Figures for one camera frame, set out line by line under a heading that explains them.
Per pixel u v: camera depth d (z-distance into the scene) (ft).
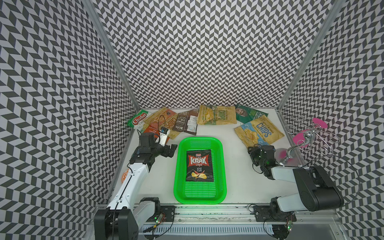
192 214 2.42
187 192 2.59
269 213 2.36
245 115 3.67
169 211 2.38
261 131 3.34
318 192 1.43
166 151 2.37
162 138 2.37
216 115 3.67
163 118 3.59
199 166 2.86
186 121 3.55
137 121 3.57
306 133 2.33
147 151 2.03
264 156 2.35
